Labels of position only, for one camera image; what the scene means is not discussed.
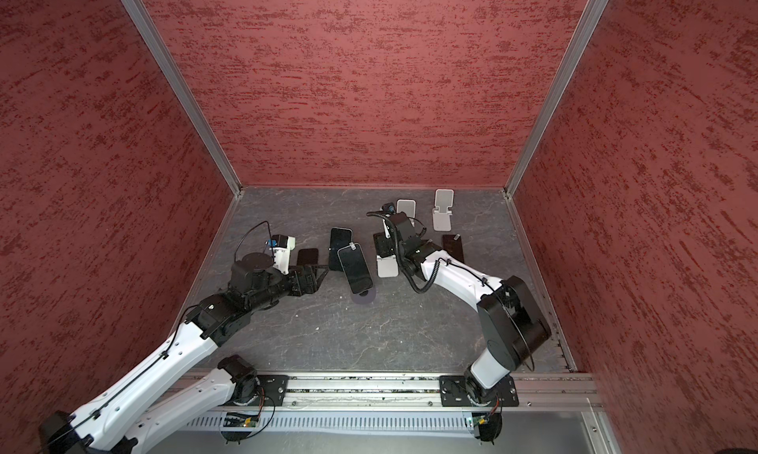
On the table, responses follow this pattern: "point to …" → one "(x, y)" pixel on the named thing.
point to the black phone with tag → (356, 268)
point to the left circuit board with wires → (238, 419)
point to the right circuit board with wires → (490, 424)
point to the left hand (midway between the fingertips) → (316, 275)
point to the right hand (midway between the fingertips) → (383, 240)
